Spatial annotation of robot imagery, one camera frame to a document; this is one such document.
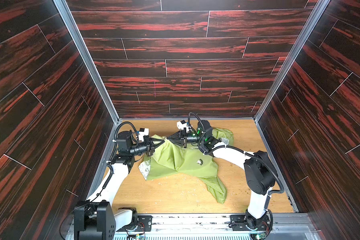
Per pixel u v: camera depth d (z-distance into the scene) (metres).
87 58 0.84
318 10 0.67
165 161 0.82
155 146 0.70
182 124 0.78
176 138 0.73
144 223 0.73
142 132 0.74
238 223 0.73
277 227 0.72
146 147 0.68
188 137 0.72
